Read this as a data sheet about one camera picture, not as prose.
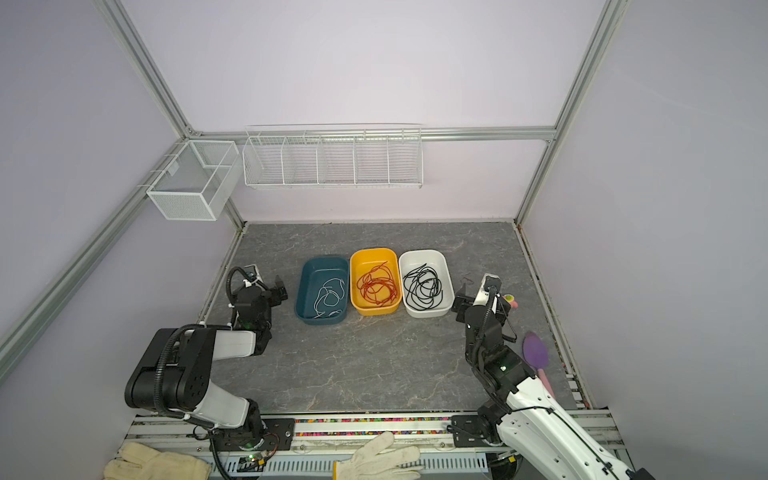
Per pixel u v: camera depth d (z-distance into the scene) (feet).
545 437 1.56
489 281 2.04
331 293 3.21
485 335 1.75
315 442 2.41
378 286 3.34
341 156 3.24
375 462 2.31
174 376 1.48
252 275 2.58
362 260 3.46
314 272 3.42
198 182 3.23
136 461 2.29
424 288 3.31
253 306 2.29
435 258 3.42
